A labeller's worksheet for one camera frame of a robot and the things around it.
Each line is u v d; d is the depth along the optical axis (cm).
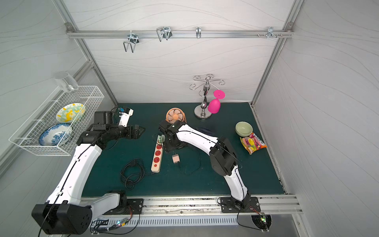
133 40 79
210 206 75
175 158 88
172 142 73
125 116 67
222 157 51
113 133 60
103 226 68
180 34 79
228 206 73
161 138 94
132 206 73
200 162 90
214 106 97
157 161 86
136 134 66
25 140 55
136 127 67
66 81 64
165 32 76
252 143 91
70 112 70
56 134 63
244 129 101
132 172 83
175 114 101
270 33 77
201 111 114
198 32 72
